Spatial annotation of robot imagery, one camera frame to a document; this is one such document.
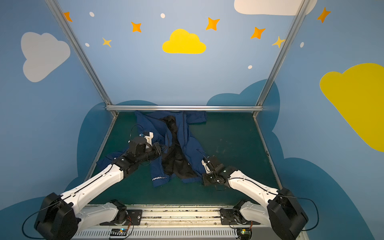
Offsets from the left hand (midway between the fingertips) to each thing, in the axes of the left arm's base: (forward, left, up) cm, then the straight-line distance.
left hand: (167, 145), depth 80 cm
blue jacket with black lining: (+11, +7, -11) cm, 17 cm away
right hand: (-12, -21, -15) cm, 28 cm away
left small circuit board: (-38, +22, -22) cm, 49 cm away
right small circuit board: (-37, -41, -22) cm, 59 cm away
